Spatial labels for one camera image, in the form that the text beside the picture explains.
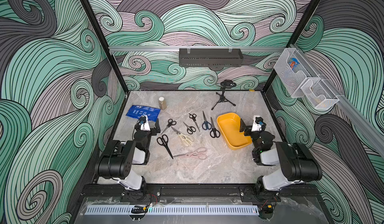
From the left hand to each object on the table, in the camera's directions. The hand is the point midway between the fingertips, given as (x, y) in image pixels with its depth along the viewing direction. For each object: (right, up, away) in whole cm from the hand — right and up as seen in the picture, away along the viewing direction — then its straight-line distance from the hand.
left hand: (149, 118), depth 89 cm
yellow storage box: (+52, -6, +13) cm, 54 cm away
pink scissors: (+28, -21, -2) cm, 36 cm away
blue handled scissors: (+36, -6, +12) cm, 39 cm away
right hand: (+62, -1, 0) cm, 62 cm away
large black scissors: (+8, -15, +4) cm, 17 cm away
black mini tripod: (+47, +21, +2) cm, 51 cm away
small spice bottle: (+5, +9, +16) cm, 19 cm away
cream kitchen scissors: (+22, -14, +4) cm, 26 cm away
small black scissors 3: (+27, 0, +16) cm, 32 cm away
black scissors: (+41, -10, +7) cm, 43 cm away
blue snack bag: (-14, +3, +15) cm, 21 cm away
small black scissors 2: (+25, -9, +9) cm, 28 cm away
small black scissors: (+11, -4, +12) cm, 17 cm away
